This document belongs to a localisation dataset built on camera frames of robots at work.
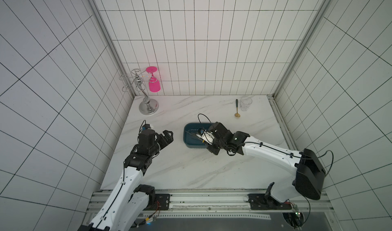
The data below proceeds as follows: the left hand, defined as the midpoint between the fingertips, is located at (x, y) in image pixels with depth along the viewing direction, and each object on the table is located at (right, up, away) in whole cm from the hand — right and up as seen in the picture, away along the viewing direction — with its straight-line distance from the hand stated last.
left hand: (166, 139), depth 80 cm
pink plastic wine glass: (-15, +33, +29) cm, 47 cm away
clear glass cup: (+53, +21, +31) cm, 65 cm away
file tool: (+16, +3, -8) cm, 18 cm away
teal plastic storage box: (+13, -3, +14) cm, 19 cm away
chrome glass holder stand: (-21, +18, +32) cm, 42 cm away
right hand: (+20, -2, +1) cm, 20 cm away
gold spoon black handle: (+46, +12, +26) cm, 54 cm away
